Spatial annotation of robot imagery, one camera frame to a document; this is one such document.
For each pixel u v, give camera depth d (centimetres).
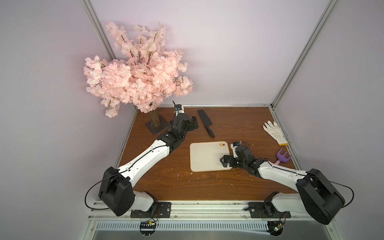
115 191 40
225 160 79
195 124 73
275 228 70
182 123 58
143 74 71
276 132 104
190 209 75
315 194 42
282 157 89
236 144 81
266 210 67
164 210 73
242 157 70
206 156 97
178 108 68
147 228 72
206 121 113
